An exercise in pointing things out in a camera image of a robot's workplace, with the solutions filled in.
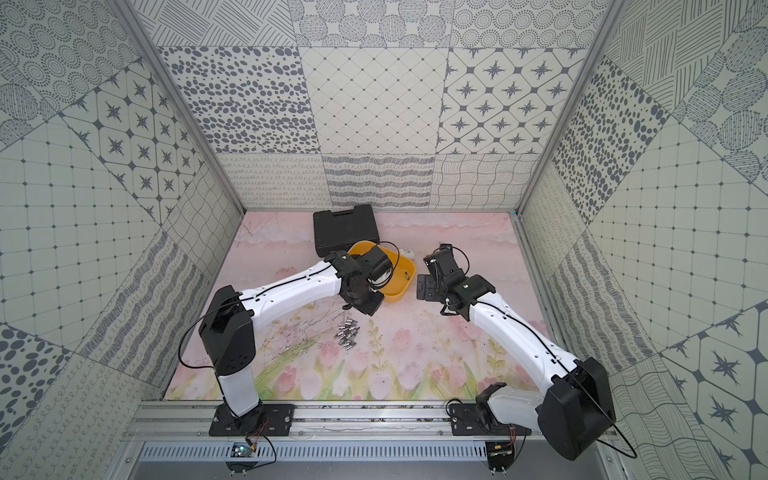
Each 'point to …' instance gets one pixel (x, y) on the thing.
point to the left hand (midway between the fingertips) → (374, 301)
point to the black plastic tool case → (339, 231)
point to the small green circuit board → (241, 450)
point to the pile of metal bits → (347, 334)
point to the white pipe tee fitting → (407, 253)
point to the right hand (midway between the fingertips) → (440, 287)
